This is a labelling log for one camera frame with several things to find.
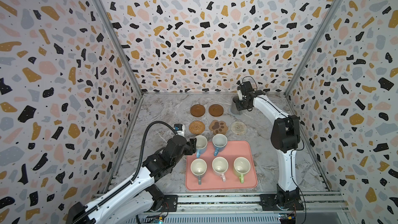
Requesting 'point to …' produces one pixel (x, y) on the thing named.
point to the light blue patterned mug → (219, 141)
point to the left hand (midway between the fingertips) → (193, 139)
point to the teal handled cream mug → (198, 167)
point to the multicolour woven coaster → (238, 127)
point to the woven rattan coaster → (196, 127)
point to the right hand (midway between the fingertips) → (241, 104)
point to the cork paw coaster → (218, 127)
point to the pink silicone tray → (234, 149)
